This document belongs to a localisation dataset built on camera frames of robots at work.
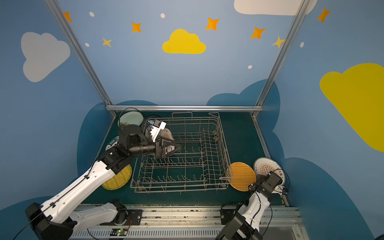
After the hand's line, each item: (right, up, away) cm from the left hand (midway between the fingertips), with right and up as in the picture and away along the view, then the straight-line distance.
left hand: (177, 145), depth 63 cm
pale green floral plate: (-44, +16, +56) cm, 73 cm away
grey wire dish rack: (+12, -14, +26) cm, 32 cm away
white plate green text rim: (-50, -4, +39) cm, 63 cm away
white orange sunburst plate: (+52, -17, +30) cm, 63 cm away
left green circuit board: (-29, -43, +8) cm, 52 cm away
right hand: (+48, -21, +21) cm, 56 cm away
